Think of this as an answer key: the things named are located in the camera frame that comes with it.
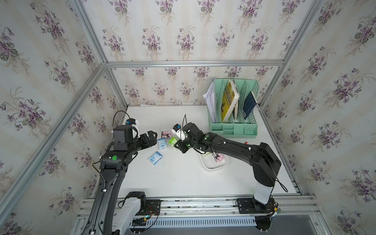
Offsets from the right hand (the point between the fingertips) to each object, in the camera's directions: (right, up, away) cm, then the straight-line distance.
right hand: (177, 144), depth 82 cm
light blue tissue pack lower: (-14, -9, +6) cm, 18 cm away
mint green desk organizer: (+41, +22, +19) cm, 50 cm away
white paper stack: (+20, +29, +5) cm, 35 cm away
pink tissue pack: (+26, -9, +6) cm, 28 cm away
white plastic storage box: (+19, -12, +6) cm, 23 cm away
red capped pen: (+46, -2, +15) cm, 48 cm away
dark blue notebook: (+51, +26, +22) cm, 62 cm away
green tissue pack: (-2, +2, -1) cm, 3 cm away
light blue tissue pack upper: (-11, -1, +12) cm, 17 cm away
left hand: (-12, +6, -12) cm, 18 cm away
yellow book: (+34, +29, +11) cm, 47 cm away
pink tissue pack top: (-8, +4, +16) cm, 18 cm away
